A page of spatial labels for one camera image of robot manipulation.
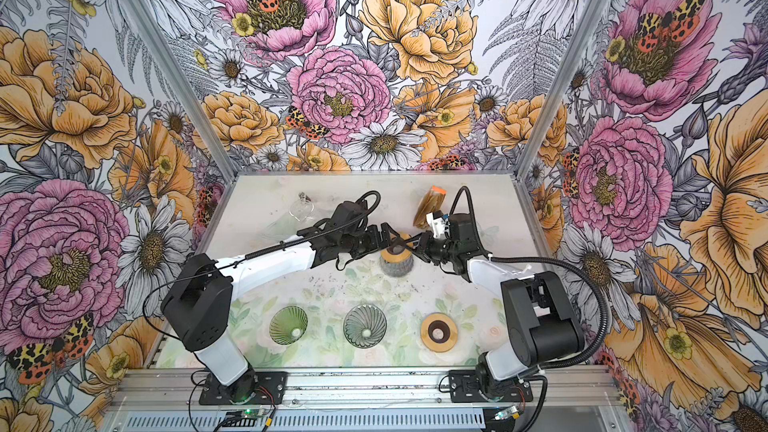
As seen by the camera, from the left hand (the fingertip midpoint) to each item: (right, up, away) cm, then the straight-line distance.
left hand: (387, 248), depth 86 cm
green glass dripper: (-26, -20, -4) cm, 33 cm away
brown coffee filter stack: (+15, +13, +17) cm, 26 cm away
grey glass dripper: (-6, -20, -4) cm, 21 cm away
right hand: (+5, -1, +1) cm, 5 cm away
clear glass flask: (-36, +5, +21) cm, 42 cm away
